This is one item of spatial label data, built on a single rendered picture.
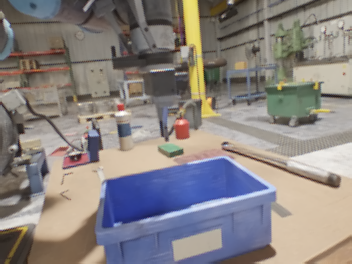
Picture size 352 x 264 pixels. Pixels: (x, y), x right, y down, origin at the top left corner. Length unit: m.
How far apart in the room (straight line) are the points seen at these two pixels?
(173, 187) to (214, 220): 0.19
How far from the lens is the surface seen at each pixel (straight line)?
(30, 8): 0.47
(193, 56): 4.48
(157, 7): 0.49
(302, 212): 0.62
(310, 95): 3.50
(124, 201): 0.57
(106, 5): 0.46
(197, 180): 0.58
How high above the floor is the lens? 0.79
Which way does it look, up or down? 11 degrees down
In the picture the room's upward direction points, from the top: 6 degrees counter-clockwise
